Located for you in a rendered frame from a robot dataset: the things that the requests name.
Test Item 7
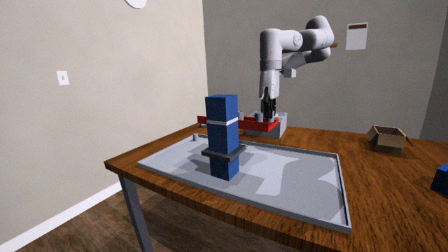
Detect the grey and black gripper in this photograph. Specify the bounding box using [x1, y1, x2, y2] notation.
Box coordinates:
[259, 69, 281, 119]

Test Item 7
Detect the blue open bin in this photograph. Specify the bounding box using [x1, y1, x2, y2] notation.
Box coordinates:
[430, 163, 448, 196]

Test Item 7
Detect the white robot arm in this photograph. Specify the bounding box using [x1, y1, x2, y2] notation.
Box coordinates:
[260, 15, 334, 78]

